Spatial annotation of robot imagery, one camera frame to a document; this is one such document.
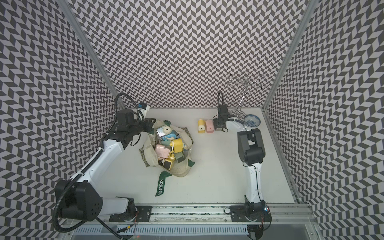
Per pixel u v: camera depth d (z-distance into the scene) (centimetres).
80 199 40
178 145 85
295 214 76
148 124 72
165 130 84
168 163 81
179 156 87
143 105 71
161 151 78
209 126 99
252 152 57
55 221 36
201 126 100
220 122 79
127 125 61
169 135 87
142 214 72
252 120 108
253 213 65
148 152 79
